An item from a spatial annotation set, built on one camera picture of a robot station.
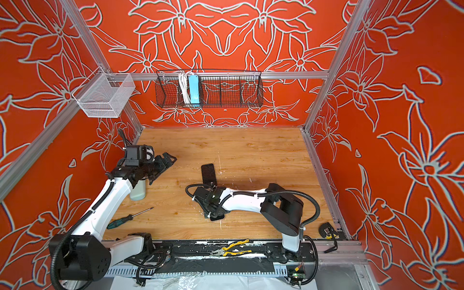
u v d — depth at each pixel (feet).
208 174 3.21
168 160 2.39
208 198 2.11
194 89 2.95
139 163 2.01
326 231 2.48
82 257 1.25
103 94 2.97
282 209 1.50
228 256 2.38
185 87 2.95
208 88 3.27
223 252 2.38
